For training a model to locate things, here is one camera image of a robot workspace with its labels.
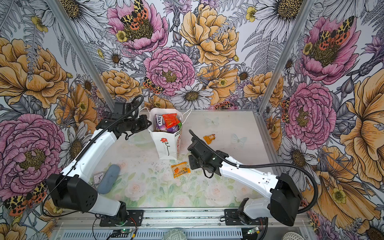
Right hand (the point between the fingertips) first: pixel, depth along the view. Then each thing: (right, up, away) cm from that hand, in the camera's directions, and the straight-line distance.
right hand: (194, 164), depth 79 cm
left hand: (-23, +19, +1) cm, 30 cm away
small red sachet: (-13, +23, +6) cm, 27 cm away
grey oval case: (-47, -9, +3) cm, 48 cm away
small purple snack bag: (-19, +21, +5) cm, 29 cm away
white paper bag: (-14, +11, +2) cm, 17 cm away
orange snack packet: (-8, -6, +10) cm, 14 cm away
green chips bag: (-9, +20, +10) cm, 24 cm away
